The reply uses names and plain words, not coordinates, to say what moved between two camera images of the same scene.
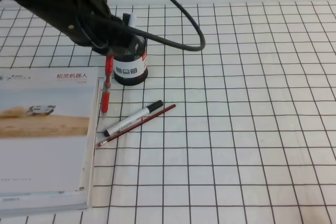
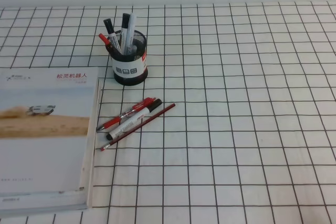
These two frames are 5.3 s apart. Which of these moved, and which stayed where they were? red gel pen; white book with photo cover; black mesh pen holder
Moved: red gel pen
Stayed: white book with photo cover; black mesh pen holder
